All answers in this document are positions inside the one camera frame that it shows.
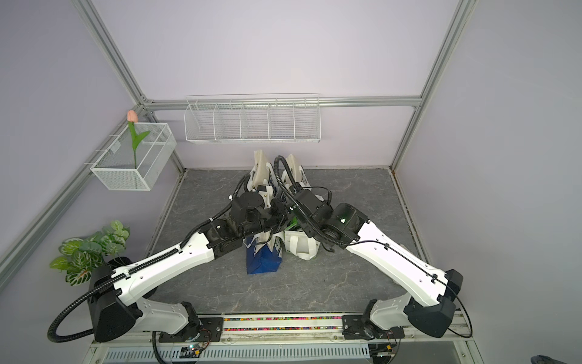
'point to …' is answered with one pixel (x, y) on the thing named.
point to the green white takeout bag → (298, 243)
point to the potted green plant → (94, 258)
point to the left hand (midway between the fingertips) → (304, 209)
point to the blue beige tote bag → (264, 252)
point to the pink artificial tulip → (136, 139)
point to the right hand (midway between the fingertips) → (315, 208)
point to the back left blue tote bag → (261, 171)
